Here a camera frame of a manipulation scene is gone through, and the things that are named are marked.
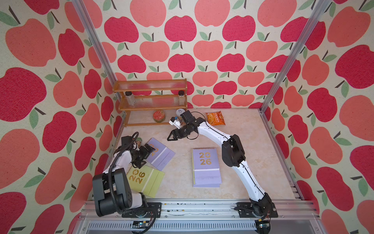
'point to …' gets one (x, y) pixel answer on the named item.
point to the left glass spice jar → (130, 98)
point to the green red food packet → (139, 141)
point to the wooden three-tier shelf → (147, 95)
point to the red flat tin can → (158, 116)
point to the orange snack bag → (215, 118)
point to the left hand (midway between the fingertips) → (151, 155)
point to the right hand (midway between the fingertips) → (171, 140)
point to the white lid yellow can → (179, 111)
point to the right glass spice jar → (181, 98)
